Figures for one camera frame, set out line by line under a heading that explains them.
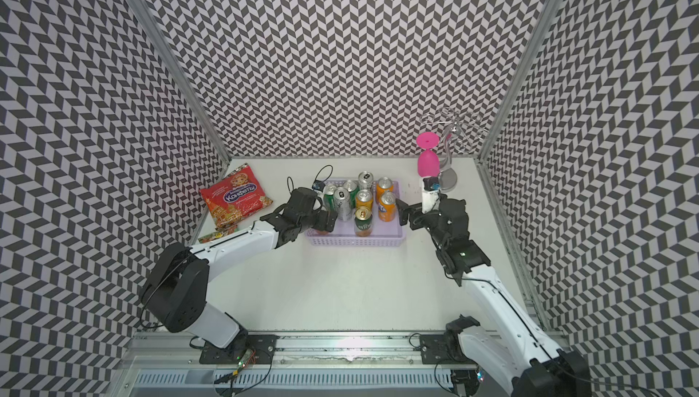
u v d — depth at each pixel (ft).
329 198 3.02
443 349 2.42
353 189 3.07
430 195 2.12
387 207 3.05
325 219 2.59
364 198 3.09
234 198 3.28
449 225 1.80
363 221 2.92
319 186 2.62
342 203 2.93
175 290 1.44
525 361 1.29
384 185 3.16
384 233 3.14
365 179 3.12
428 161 3.09
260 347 2.37
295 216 2.23
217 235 3.07
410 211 2.19
